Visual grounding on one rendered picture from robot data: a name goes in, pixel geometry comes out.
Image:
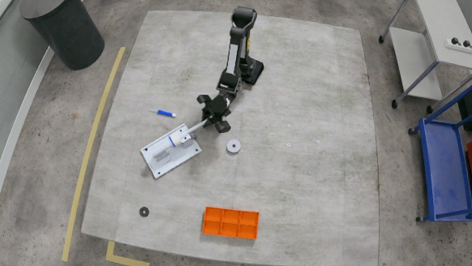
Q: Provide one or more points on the orange compartment tray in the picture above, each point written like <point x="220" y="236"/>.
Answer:
<point x="213" y="223"/>

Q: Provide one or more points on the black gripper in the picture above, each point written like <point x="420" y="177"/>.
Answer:
<point x="221" y="126"/>

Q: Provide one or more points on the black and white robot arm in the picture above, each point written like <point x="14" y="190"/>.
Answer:
<point x="231" y="75"/>

